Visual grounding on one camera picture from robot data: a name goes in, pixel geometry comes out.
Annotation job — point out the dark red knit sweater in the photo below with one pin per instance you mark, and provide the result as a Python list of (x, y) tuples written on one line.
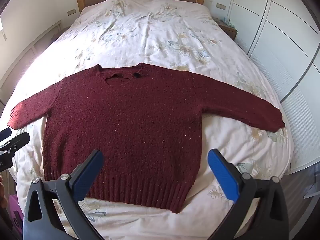
[(125, 130)]

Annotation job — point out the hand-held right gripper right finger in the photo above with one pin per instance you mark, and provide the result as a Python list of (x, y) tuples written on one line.
[(221, 172)]

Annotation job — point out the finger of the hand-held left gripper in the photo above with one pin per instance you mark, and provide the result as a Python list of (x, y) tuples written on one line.
[(20, 140), (6, 132)]

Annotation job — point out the white floral duvet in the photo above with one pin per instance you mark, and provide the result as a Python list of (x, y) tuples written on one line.
[(150, 30)]

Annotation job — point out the purple object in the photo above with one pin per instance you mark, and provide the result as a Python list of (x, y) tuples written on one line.
[(15, 210)]

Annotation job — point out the beige wall socket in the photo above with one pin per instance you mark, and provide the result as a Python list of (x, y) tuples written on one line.
[(71, 11), (220, 5)]

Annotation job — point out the person's left hand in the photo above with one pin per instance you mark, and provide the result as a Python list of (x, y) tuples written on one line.
[(2, 190)]

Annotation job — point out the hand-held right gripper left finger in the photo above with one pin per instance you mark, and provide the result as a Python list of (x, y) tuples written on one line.
[(87, 175)]

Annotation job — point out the white wardrobe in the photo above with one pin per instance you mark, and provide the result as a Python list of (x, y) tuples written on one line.
[(287, 42)]

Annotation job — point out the wooden nightstand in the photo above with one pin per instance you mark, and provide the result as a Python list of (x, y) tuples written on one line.
[(228, 31)]

